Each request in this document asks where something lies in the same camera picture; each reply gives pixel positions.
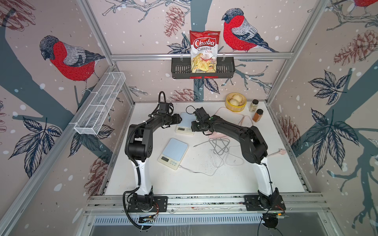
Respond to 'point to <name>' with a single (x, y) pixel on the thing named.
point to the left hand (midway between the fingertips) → (180, 116)
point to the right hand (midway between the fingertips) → (193, 126)
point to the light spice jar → (253, 105)
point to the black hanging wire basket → (181, 68)
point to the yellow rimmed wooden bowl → (235, 108)
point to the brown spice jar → (258, 115)
